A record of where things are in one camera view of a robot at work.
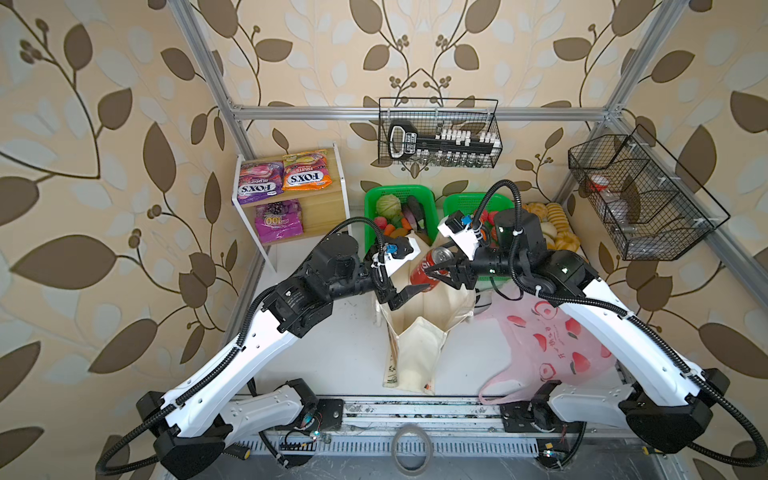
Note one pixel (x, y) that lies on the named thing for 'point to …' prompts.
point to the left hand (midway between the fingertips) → (418, 261)
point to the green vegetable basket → (427, 201)
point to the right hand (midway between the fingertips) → (436, 260)
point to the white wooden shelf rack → (324, 208)
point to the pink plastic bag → (544, 344)
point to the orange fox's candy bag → (306, 170)
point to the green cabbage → (389, 206)
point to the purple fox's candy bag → (259, 179)
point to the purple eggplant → (413, 211)
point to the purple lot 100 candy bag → (279, 220)
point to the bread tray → (555, 226)
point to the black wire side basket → (653, 209)
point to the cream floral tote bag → (416, 329)
